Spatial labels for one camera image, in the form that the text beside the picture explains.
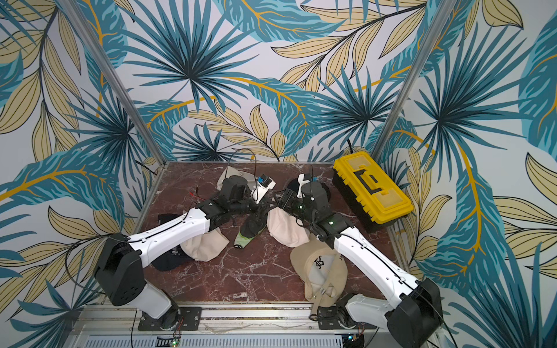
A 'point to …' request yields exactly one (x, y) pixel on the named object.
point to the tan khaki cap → (323, 272)
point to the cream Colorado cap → (205, 247)
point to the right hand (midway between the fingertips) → (276, 195)
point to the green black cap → (250, 228)
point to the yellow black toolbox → (368, 192)
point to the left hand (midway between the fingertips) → (276, 206)
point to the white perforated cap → (230, 171)
